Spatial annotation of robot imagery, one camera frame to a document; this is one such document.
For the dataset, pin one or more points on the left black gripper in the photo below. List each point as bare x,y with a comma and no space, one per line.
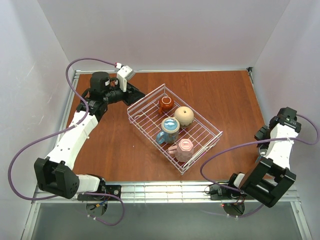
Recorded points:
129,94

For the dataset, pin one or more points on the brown orange glazed mug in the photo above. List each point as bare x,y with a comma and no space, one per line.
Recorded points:
166,103

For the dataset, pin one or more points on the blue butterfly mug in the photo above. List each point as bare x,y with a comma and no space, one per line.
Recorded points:
169,131

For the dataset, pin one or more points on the cream round ceramic mug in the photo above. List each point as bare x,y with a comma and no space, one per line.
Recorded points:
184,115

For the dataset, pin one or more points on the pink faceted mug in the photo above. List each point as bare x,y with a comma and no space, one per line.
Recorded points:
182,151

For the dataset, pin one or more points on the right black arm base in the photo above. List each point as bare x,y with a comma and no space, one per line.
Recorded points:
233,202

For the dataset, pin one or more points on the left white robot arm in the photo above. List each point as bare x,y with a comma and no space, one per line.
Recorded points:
54,173

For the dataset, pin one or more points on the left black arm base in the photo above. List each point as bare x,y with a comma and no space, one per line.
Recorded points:
97,204

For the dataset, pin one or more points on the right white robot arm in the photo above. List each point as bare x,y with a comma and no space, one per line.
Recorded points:
270,177

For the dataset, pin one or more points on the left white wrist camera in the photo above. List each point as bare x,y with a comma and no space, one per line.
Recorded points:
124,74

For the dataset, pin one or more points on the white wire dish rack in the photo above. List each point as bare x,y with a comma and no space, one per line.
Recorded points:
148,113

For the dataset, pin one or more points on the aluminium front rail frame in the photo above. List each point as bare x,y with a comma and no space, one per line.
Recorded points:
158,203

